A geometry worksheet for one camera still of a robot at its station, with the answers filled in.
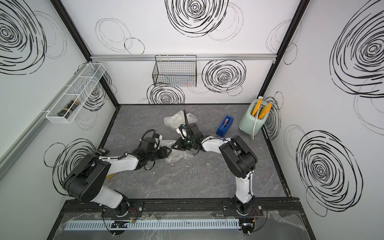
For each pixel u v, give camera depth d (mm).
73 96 755
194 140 754
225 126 1011
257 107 891
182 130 805
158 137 846
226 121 1016
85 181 444
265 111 908
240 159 506
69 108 667
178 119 1020
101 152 916
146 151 721
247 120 928
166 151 843
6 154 512
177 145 841
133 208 723
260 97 1051
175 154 867
